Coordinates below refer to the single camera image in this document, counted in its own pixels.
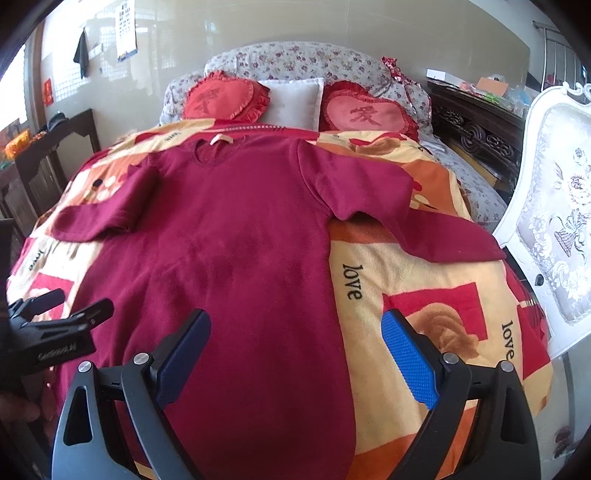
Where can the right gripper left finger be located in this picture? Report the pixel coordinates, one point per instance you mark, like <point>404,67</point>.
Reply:
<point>90,442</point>

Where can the metal rack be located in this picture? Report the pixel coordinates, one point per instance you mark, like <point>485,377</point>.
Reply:
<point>560,63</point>

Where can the dark hanging cloth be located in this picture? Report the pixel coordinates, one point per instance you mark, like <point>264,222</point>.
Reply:
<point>81,56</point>

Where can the red heart pillow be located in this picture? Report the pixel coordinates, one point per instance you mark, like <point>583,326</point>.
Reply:
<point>226,98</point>
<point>347,106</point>

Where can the left hand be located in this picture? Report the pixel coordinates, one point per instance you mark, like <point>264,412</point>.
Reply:
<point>16,409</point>

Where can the white square pillow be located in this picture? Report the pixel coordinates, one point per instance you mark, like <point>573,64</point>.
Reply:
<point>294,103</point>

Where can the left red heart pillow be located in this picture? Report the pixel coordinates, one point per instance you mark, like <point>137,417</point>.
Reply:
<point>226,98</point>

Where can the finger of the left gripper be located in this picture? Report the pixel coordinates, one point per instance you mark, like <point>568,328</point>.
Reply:
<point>27,309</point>
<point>87,316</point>

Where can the white upholstered ornate chair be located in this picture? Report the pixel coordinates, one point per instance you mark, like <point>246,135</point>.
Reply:
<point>546,227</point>

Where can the dark red knit sweater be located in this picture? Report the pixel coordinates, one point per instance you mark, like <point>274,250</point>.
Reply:
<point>241,231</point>

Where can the wall calendar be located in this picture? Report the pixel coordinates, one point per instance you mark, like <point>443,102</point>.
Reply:
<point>125,32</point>

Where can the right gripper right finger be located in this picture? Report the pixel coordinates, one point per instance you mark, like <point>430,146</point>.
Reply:
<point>501,442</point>

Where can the dark carved wooden nightstand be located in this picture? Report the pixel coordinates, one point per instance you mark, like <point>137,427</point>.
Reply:
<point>487,134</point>

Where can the floral bed sheet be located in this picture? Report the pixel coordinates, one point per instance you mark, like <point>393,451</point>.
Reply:
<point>486,205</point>

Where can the orange patterned love blanket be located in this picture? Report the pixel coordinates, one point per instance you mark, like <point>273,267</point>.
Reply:
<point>477,310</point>

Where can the right red heart pillow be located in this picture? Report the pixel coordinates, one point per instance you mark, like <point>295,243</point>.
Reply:
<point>347,106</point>

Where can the floral padded headboard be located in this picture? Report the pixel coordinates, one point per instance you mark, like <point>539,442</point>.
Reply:
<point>300,60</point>

